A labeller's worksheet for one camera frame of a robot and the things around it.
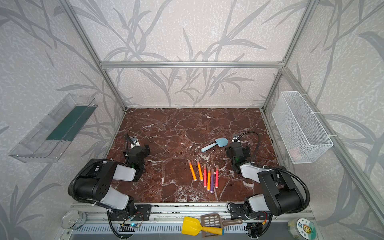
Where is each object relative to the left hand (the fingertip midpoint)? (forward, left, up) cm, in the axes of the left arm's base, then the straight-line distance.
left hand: (138, 140), depth 93 cm
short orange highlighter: (-17, -35, -6) cm, 39 cm away
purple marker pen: (-22, -46, -6) cm, 51 cm away
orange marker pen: (-22, -44, -6) cm, 49 cm away
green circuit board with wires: (-43, -8, -5) cm, 45 cm away
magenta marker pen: (-20, -42, -5) cm, 47 cm away
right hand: (0, -64, -1) cm, 64 cm away
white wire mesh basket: (-15, -82, +29) cm, 88 cm away
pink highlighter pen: (-20, -48, -5) cm, 53 cm away
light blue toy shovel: (+3, -53, -6) cm, 54 cm away
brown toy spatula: (-41, -46, -6) cm, 62 cm away
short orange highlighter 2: (-17, -39, -6) cm, 43 cm away
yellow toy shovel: (-44, -35, -6) cm, 56 cm away
